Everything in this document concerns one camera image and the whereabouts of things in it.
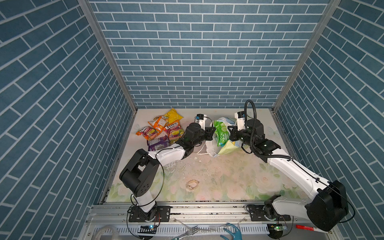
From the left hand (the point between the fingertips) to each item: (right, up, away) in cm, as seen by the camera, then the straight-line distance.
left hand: (216, 128), depth 84 cm
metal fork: (-13, -47, -15) cm, 51 cm away
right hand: (+6, +2, -4) cm, 7 cm away
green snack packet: (+3, -2, -1) cm, 4 cm away
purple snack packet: (-37, -11, +12) cm, 40 cm away
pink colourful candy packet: (-27, -2, +18) cm, 32 cm away
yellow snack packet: (-29, +8, +28) cm, 41 cm away
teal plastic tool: (+8, -48, -17) cm, 51 cm away
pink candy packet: (-44, -4, +16) cm, 47 cm away
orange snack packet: (-38, +3, +21) cm, 43 cm away
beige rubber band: (-16, -32, -3) cm, 36 cm away
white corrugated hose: (-49, -48, -15) cm, 70 cm away
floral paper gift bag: (+7, -10, -5) cm, 13 cm away
